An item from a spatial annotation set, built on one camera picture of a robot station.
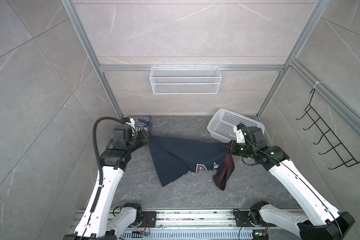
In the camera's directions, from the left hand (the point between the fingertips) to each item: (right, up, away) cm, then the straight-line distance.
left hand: (147, 129), depth 71 cm
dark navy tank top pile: (+13, -16, +10) cm, 23 cm away
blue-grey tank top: (-14, +5, +40) cm, 43 cm away
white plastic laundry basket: (+47, +2, +42) cm, 63 cm away
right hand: (+39, -7, +4) cm, 39 cm away
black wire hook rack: (+85, -3, -3) cm, 85 cm away
